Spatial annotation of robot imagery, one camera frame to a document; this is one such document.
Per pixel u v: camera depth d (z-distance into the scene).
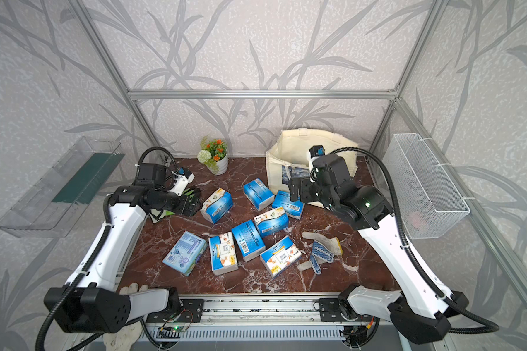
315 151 0.54
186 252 0.81
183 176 0.69
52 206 0.64
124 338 0.68
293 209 0.91
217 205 0.92
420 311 0.35
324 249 0.86
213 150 1.05
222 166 1.07
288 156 1.02
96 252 0.42
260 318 0.73
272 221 0.87
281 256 0.79
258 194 0.96
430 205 0.60
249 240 0.83
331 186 0.43
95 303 0.37
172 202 0.65
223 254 0.79
